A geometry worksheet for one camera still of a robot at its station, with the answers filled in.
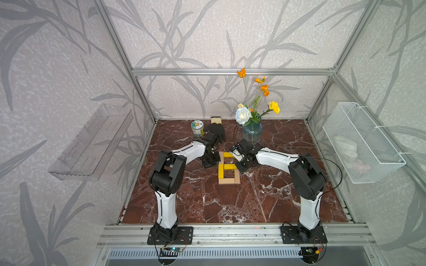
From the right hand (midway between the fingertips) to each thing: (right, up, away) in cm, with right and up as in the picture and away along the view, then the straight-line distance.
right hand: (239, 164), depth 96 cm
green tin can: (-26, +23, +9) cm, 36 cm away
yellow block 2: (-7, -1, 0) cm, 7 cm away
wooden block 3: (-8, -8, -5) cm, 12 cm away
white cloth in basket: (+49, +11, -19) cm, 53 cm away
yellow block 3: (-11, -3, -3) cm, 12 cm away
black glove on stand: (-14, +22, +20) cm, 33 cm away
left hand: (-12, 0, -1) cm, 12 cm away
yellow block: (-7, +5, +3) cm, 9 cm away
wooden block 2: (-2, -6, -5) cm, 8 cm away
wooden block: (-11, +3, +2) cm, 11 cm away
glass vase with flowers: (+3, +27, -19) cm, 33 cm away
